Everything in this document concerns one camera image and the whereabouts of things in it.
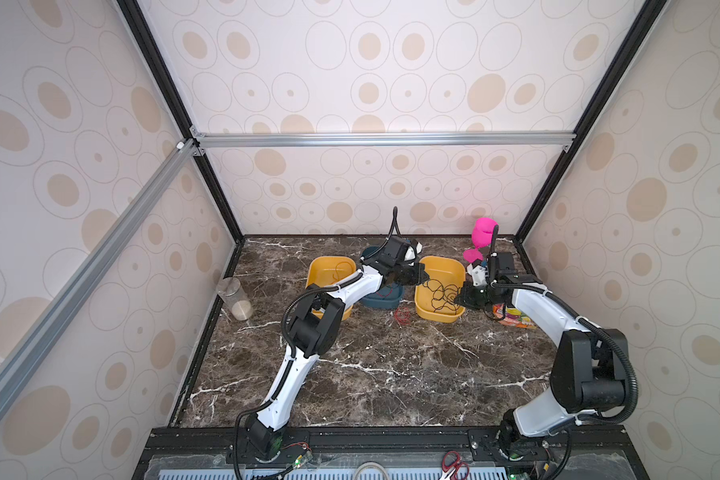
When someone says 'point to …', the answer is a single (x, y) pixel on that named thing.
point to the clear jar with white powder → (229, 291)
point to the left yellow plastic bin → (324, 271)
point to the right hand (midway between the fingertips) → (457, 297)
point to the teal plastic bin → (390, 296)
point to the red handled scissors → (453, 468)
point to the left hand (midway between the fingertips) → (439, 272)
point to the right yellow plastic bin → (448, 271)
